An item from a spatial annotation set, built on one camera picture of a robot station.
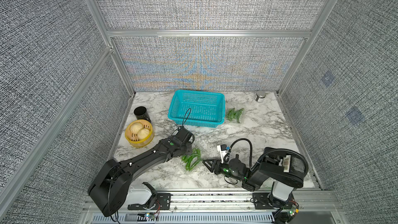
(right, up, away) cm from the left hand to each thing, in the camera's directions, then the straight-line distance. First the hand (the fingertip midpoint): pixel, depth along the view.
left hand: (191, 147), depth 85 cm
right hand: (+7, -5, -5) cm, 10 cm away
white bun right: (-28, +7, +4) cm, 29 cm away
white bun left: (-34, +10, +7) cm, 36 cm away
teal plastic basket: (+3, +21, +24) cm, 32 cm away
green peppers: (+1, -7, +1) cm, 7 cm away
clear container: (-4, -9, -1) cm, 10 cm away
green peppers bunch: (+26, +17, +18) cm, 36 cm away
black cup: (-31, +18, +10) cm, 38 cm away
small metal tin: (+48, +30, +25) cm, 62 cm away
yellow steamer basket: (-35, +3, +6) cm, 36 cm away
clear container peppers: (+28, +13, +17) cm, 35 cm away
